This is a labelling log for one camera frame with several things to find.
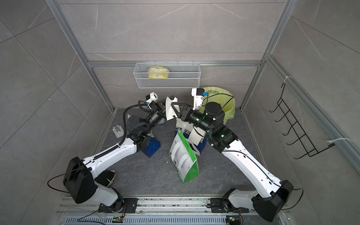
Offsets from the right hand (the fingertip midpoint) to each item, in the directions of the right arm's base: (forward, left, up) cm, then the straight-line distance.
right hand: (174, 105), depth 58 cm
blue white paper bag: (+7, -4, -25) cm, 26 cm away
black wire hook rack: (-2, -59, -13) cm, 61 cm away
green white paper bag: (-14, -4, -23) cm, 27 cm away
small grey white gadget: (+18, +46, -44) cm, 66 cm away
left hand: (0, 0, +5) cm, 5 cm away
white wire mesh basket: (+48, -3, -16) cm, 50 cm away
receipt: (+1, -11, -27) cm, 29 cm away
